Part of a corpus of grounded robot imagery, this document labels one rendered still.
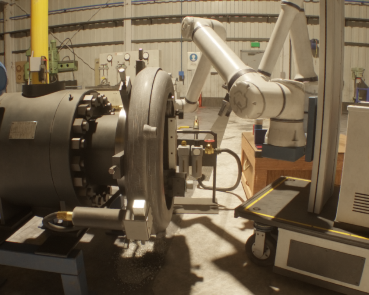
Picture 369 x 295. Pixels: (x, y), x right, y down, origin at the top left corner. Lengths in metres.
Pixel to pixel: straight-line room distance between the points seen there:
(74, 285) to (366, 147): 1.30
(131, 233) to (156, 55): 7.04
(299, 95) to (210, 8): 11.17
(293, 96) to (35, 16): 4.29
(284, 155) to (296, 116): 0.17
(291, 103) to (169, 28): 11.34
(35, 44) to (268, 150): 4.16
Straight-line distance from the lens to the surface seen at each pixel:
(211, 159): 2.30
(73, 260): 1.30
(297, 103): 1.35
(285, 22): 1.87
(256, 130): 2.27
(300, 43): 1.99
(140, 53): 1.45
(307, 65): 1.99
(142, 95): 1.14
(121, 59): 8.43
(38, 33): 5.00
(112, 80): 8.56
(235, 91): 1.25
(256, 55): 12.04
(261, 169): 2.13
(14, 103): 1.49
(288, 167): 2.17
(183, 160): 2.23
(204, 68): 1.86
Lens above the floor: 0.91
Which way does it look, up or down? 12 degrees down
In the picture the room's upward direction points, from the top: straight up
